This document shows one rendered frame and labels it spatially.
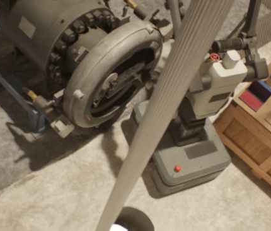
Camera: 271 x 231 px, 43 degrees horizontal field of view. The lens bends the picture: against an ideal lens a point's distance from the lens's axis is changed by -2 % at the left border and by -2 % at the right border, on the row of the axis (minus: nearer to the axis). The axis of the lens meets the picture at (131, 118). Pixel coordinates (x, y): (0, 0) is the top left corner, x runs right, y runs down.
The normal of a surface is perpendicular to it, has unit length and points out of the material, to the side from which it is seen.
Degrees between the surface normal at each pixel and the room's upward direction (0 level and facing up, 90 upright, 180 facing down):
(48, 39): 55
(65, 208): 0
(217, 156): 0
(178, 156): 0
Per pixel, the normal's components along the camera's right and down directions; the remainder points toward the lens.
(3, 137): 0.20, -0.54
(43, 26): -0.37, 0.03
